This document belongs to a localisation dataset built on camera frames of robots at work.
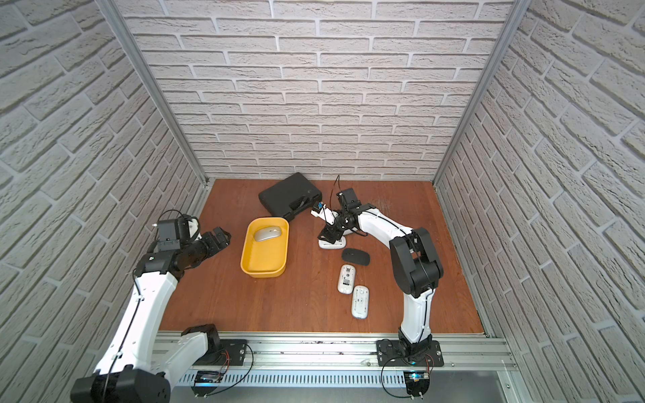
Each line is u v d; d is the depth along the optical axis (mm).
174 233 570
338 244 947
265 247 969
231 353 734
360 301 825
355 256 944
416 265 509
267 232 1003
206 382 705
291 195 1061
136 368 385
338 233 843
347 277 873
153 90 870
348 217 712
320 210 825
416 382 703
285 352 759
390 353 738
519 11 690
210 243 691
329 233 832
